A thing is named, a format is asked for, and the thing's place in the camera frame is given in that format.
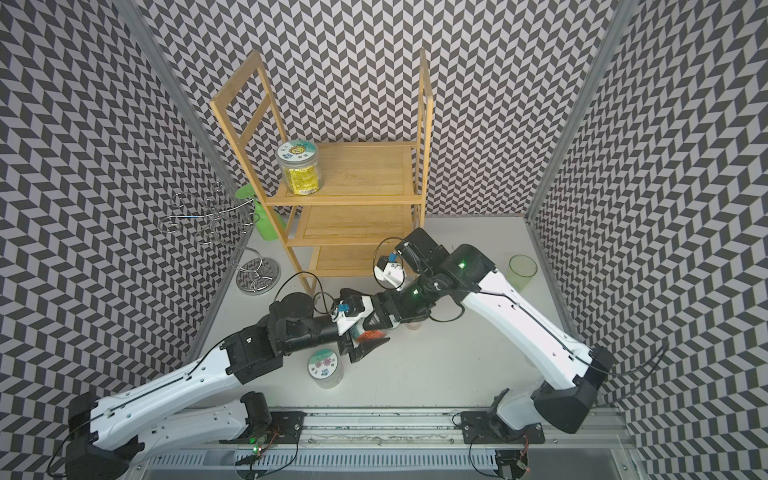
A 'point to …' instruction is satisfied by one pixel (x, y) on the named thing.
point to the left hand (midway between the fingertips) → (378, 320)
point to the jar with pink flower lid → (325, 368)
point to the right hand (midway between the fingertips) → (384, 331)
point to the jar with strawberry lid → (358, 334)
